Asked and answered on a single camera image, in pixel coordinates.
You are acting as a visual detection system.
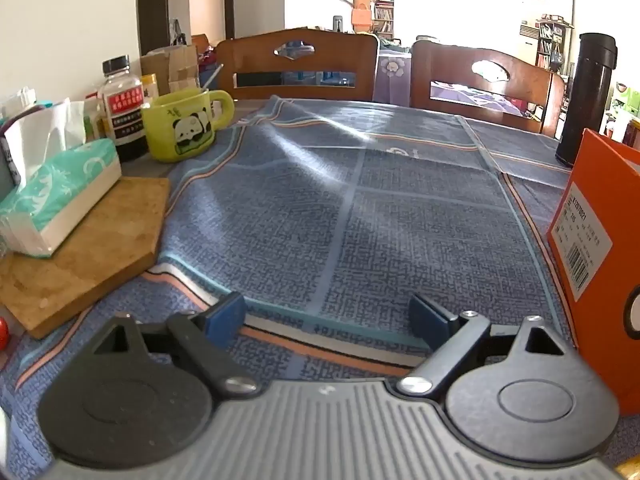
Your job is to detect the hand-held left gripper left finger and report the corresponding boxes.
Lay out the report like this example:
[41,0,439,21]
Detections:
[92,291,261,402]

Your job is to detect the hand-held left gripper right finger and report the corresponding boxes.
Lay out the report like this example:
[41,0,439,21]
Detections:
[397,294,576,400]

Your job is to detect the orange cardboard box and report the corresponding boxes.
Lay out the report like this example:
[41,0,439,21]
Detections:
[546,129,640,417]

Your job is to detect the blue patterned tablecloth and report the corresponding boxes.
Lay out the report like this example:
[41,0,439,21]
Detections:
[0,94,640,480]

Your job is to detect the wooden cutting board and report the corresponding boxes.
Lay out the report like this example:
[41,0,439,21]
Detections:
[0,176,172,340]

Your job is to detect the yellow-green panda mug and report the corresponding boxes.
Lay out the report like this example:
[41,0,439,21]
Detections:
[141,87,236,164]

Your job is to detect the green patterned tissue box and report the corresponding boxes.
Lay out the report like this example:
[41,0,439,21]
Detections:
[0,99,123,259]

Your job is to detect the purple bedding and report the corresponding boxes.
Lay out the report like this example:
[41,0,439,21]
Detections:
[430,81,544,133]

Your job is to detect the black cap sauce bottle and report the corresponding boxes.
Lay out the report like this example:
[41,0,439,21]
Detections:
[97,56,149,162]

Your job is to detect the purple flower storage box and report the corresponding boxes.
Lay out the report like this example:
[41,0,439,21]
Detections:
[377,50,413,108]

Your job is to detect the brown wooden chair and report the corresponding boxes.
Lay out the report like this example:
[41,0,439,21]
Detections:
[215,27,381,103]
[410,40,566,138]

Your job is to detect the brown cardboard box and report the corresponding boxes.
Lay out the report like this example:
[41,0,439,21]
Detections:
[140,44,201,98]

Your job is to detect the dark thermos bottle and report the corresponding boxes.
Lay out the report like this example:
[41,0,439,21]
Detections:
[556,32,619,168]

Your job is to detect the tall dark bookshelf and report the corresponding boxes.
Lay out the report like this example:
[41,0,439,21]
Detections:
[535,15,574,73]

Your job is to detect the narrow bookshelf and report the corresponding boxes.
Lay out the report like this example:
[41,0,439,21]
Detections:
[372,0,396,41]

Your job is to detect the stacked orange cartons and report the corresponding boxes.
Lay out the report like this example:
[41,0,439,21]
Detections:
[351,0,374,32]

